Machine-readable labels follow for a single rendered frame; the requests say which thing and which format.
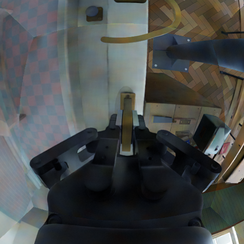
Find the brass plate with grey knob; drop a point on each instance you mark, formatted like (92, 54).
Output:
(93, 12)

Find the light wooden frame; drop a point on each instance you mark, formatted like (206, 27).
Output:
(234, 152)

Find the black thin bar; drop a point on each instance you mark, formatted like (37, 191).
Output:
(231, 75)
(233, 32)

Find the small brass plate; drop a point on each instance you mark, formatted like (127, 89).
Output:
(185, 121)

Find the brass curved rod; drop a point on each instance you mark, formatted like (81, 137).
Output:
(133, 38)

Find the blue-grey flat block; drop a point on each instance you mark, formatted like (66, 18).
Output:
(162, 119)

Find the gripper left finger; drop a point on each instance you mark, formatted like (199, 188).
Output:
(63, 154)

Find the green board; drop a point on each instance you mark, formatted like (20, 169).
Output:
(225, 207)

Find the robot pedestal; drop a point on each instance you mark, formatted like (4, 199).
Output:
(190, 51)

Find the red card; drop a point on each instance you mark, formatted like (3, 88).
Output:
(224, 148)

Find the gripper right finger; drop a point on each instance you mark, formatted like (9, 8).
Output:
(190, 152)

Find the dark box with grey face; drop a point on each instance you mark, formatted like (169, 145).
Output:
(205, 131)

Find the wooden cabinet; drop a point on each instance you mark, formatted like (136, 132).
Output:
(162, 91)

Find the dark flat plate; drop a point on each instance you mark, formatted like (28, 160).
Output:
(130, 1)

